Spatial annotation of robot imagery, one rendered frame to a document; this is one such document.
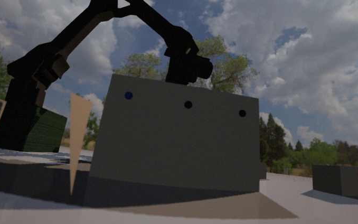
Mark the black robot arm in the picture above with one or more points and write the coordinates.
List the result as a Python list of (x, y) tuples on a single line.
[(47, 62)]

